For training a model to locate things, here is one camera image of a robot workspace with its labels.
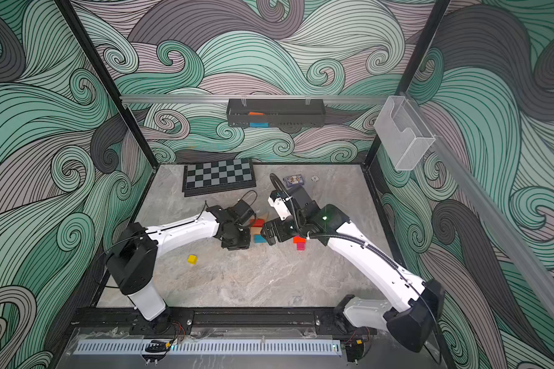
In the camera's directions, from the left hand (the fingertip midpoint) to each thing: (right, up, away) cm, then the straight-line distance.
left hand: (247, 244), depth 85 cm
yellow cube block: (-21, -6, 0) cm, 22 cm away
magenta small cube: (+21, -2, +4) cm, 22 cm away
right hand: (+11, +9, -13) cm, 19 cm away
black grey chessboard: (-17, +27, +25) cm, 41 cm away
